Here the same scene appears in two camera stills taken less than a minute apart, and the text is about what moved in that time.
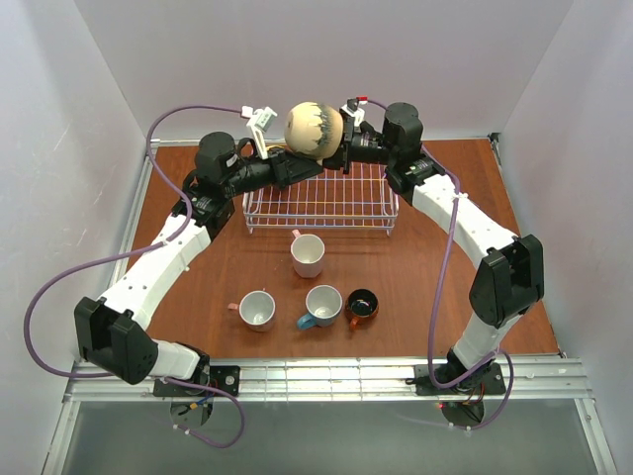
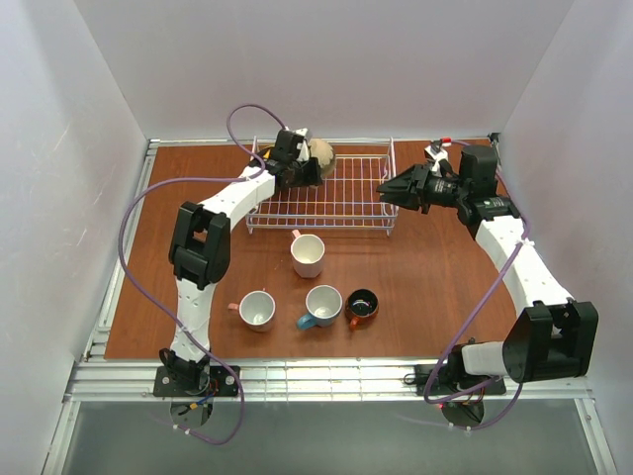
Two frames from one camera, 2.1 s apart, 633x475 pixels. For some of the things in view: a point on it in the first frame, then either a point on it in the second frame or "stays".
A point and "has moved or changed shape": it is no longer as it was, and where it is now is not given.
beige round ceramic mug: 314,130 has moved or changed shape
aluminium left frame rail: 130,228 stays
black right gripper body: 347,145 → 420,186
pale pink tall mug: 308,253 stays
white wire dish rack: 365,197 stays
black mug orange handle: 361,306 stays
